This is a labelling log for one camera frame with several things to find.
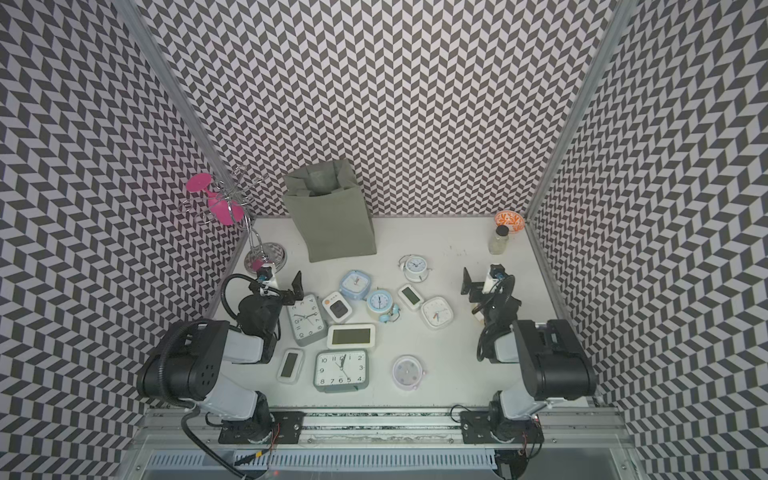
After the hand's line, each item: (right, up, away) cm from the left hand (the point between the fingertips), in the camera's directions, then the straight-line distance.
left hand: (286, 273), depth 90 cm
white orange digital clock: (+16, -11, +1) cm, 19 cm away
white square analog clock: (+46, -12, -1) cm, 48 cm away
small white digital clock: (+38, -8, +6) cm, 39 cm away
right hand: (+59, +1, -1) cm, 59 cm away
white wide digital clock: (+21, -18, -4) cm, 28 cm away
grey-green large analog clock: (+19, -26, -10) cm, 33 cm away
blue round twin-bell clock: (+29, -9, +1) cm, 30 cm away
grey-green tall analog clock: (+7, -14, -2) cm, 16 cm away
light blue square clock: (+20, -4, +7) cm, 22 cm away
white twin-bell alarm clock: (+40, +1, +9) cm, 41 cm away
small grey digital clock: (+5, -25, -10) cm, 27 cm away
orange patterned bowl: (+78, +18, +23) cm, 83 cm away
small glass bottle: (+69, +9, +12) cm, 71 cm away
